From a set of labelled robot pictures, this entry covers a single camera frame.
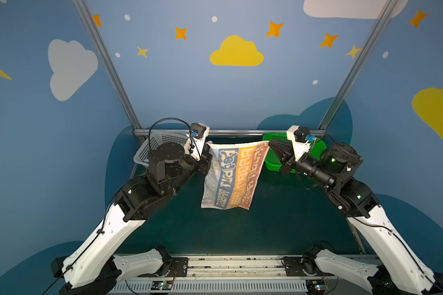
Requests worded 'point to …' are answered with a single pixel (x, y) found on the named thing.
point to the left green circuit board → (162, 285)
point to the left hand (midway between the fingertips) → (210, 142)
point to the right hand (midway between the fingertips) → (275, 139)
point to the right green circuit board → (315, 286)
